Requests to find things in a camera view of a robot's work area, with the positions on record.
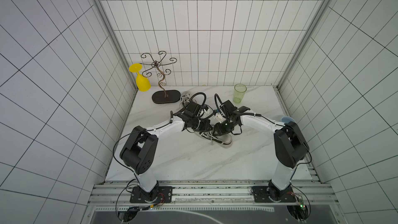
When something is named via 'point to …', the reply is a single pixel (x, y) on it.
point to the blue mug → (286, 119)
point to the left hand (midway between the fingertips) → (209, 130)
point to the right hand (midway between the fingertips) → (216, 128)
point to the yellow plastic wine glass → (143, 84)
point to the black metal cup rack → (165, 96)
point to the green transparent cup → (240, 89)
